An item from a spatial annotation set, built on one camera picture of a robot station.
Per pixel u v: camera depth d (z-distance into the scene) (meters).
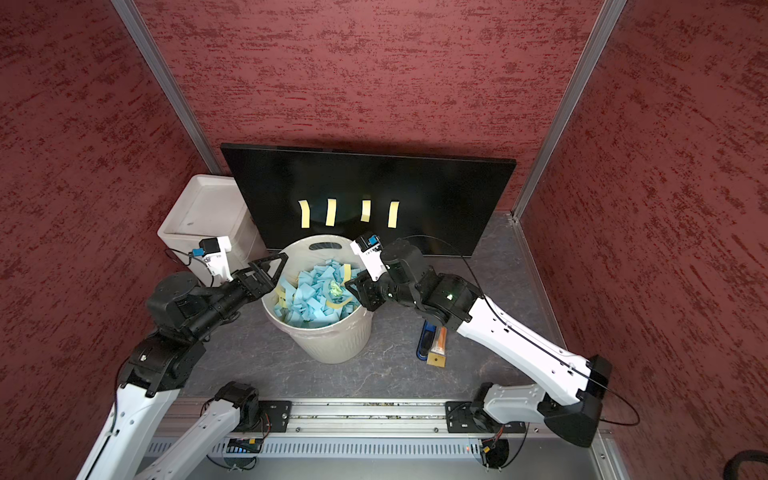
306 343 0.69
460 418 0.74
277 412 0.74
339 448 0.77
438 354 0.84
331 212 0.70
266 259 0.56
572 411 0.40
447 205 1.08
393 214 0.71
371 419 0.76
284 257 0.59
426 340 0.85
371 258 0.55
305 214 0.71
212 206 0.90
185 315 0.45
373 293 0.56
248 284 0.53
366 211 0.71
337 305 0.71
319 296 0.74
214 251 0.54
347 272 0.76
